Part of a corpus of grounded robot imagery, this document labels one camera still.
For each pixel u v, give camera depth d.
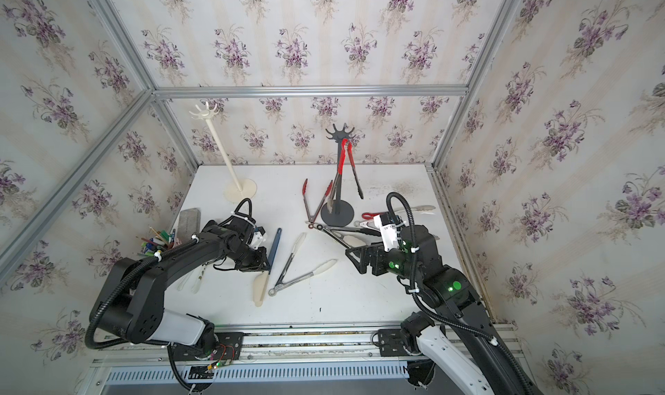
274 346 0.75
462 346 0.45
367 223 0.98
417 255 0.48
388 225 0.59
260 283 0.83
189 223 0.96
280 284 0.84
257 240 0.82
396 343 0.73
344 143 0.72
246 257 0.74
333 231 0.95
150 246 0.80
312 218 1.01
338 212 1.03
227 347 0.72
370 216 1.03
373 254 0.58
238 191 1.10
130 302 0.42
